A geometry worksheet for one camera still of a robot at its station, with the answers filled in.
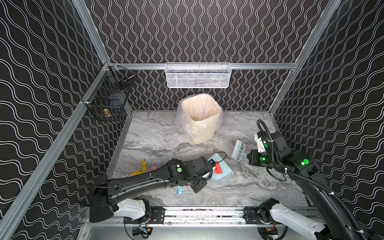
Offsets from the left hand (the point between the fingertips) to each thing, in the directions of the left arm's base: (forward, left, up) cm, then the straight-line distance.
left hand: (206, 184), depth 69 cm
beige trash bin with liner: (+44, +4, 0) cm, 44 cm away
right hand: (+11, -19, +7) cm, 23 cm away
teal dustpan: (+7, -10, -1) cm, 12 cm away
